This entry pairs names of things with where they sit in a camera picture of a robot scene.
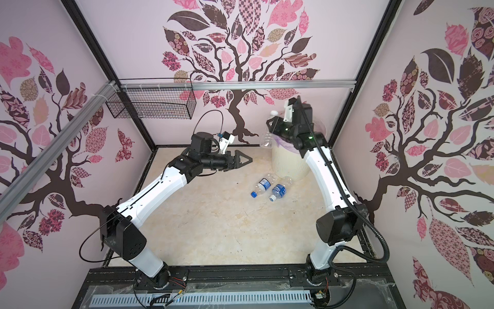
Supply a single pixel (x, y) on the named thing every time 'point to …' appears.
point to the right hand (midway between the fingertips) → (272, 118)
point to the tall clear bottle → (269, 140)
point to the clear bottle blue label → (280, 190)
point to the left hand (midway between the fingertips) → (247, 164)
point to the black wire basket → (155, 98)
